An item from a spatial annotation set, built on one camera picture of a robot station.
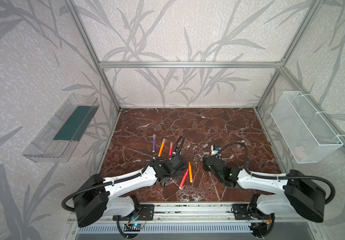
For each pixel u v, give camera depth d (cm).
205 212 76
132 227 72
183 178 84
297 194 42
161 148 97
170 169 61
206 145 98
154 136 102
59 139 63
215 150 75
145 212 73
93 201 40
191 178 85
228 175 63
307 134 64
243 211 74
